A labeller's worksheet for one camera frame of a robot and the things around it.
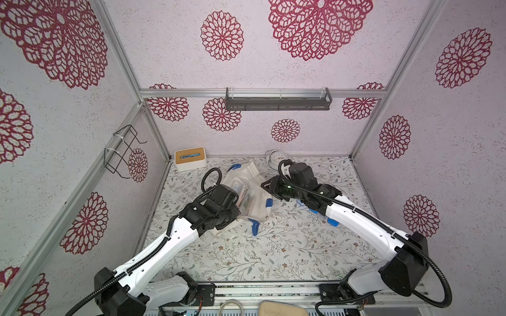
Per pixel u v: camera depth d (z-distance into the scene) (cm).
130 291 38
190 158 116
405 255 40
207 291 75
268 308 69
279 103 87
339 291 66
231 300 73
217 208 55
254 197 98
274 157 117
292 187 58
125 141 80
